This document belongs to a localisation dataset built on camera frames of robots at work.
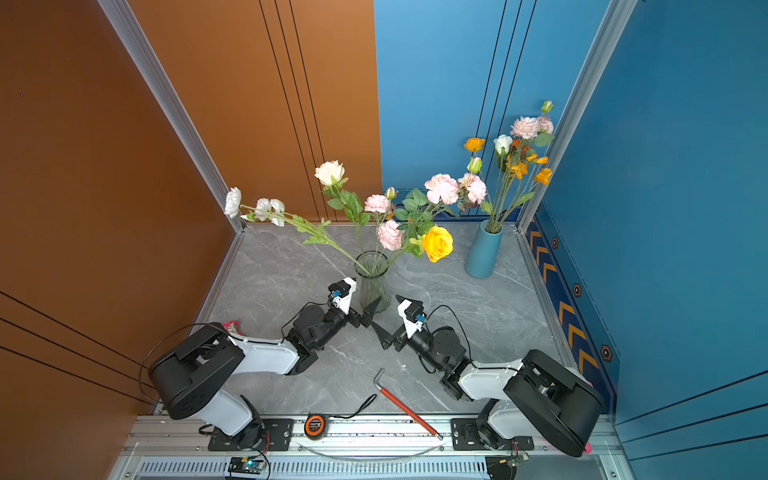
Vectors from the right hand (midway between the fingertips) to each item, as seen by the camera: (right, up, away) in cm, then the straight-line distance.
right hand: (383, 310), depth 76 cm
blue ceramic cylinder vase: (+31, +14, +18) cm, 39 cm away
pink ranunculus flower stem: (+2, +19, -3) cm, 20 cm away
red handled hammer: (-1, -22, +5) cm, 22 cm away
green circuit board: (-33, -36, -5) cm, 49 cm away
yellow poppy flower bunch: (+40, +36, +10) cm, 55 cm away
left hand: (-5, +5, +6) cm, 9 cm away
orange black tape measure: (-17, -28, -4) cm, 33 cm away
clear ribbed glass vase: (-4, +11, +9) cm, 14 cm away
